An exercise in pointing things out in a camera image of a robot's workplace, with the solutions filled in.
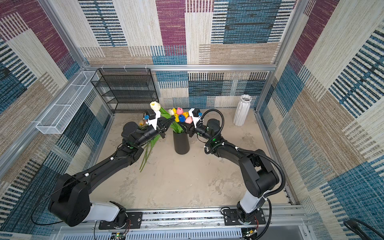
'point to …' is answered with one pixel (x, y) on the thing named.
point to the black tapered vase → (181, 143)
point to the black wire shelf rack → (126, 90)
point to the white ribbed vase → (241, 114)
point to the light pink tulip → (189, 120)
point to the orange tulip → (186, 114)
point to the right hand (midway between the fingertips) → (181, 120)
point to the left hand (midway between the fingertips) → (174, 115)
